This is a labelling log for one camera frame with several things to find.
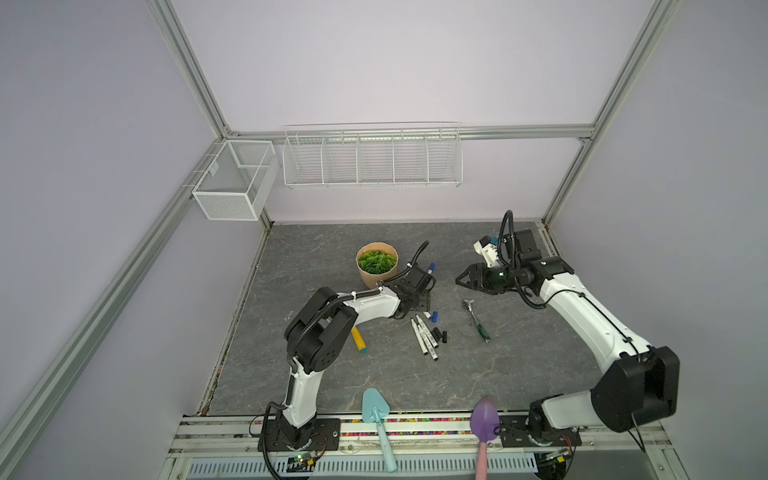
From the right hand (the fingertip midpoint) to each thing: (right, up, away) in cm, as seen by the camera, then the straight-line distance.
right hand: (463, 284), depth 81 cm
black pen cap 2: (-6, -16, +10) cm, 20 cm away
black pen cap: (-4, -17, +9) cm, 20 cm away
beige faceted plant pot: (-26, 0, +11) cm, 29 cm away
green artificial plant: (-25, +6, +13) cm, 29 cm away
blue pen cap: (-6, -12, +13) cm, 19 cm away
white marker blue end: (-5, +3, +28) cm, 28 cm away
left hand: (-10, -7, +15) cm, 19 cm away
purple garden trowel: (+4, -35, -5) cm, 36 cm away
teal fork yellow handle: (-30, -18, +8) cm, 35 cm away
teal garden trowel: (-24, -31, -5) cm, 39 cm away
